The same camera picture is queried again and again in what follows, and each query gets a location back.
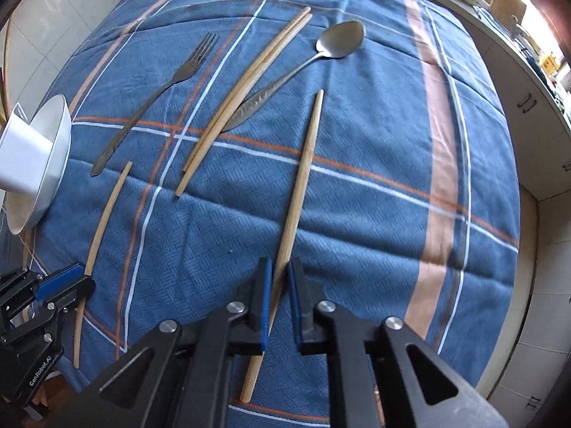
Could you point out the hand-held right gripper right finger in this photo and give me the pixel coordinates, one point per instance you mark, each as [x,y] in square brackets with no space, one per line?
[295,303]

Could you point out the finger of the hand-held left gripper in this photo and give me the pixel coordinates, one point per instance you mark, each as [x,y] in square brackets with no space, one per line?
[73,296]
[60,281]

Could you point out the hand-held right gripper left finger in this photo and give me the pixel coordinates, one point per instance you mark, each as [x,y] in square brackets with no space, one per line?
[266,303]

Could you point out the wooden chopstick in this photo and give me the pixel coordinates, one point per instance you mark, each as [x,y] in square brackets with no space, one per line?
[180,187]
[249,388]
[77,352]
[189,160]

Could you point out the white square cup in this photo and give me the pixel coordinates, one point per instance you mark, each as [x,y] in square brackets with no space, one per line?
[22,151]

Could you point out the metal fork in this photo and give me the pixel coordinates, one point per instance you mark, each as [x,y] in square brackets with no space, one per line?
[189,67]

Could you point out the metal spoon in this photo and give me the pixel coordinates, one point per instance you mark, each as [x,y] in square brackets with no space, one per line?
[341,40]

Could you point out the white bowl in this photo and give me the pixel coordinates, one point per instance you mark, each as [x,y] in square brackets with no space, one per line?
[60,156]

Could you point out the blue plaid tablecloth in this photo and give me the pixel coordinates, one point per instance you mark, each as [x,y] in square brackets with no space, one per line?
[379,187]

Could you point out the yellow box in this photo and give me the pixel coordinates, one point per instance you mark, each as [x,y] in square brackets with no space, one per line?
[549,61]

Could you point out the wooden cutting board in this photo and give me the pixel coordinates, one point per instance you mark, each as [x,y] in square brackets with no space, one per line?
[508,2]

